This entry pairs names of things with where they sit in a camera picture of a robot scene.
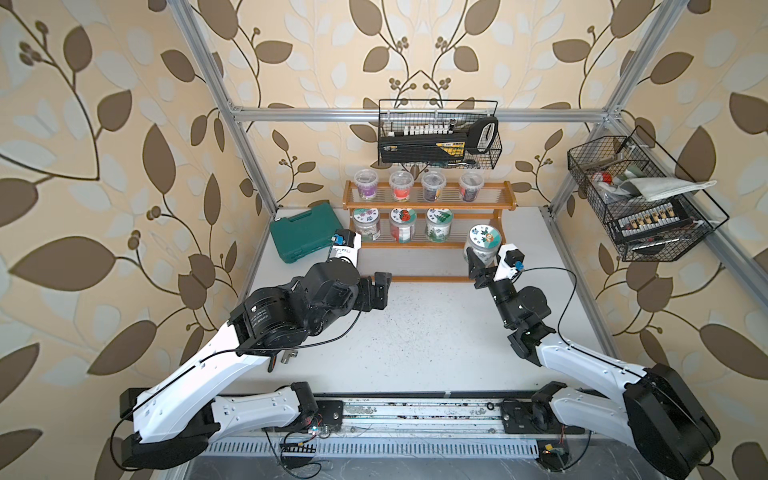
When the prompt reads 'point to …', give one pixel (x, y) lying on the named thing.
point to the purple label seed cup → (367, 180)
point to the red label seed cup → (401, 182)
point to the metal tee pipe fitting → (288, 354)
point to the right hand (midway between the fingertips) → (482, 247)
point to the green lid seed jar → (438, 224)
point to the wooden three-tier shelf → (418, 232)
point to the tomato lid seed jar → (402, 222)
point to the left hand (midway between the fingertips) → (375, 276)
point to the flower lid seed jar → (367, 223)
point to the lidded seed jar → (485, 242)
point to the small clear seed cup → (432, 182)
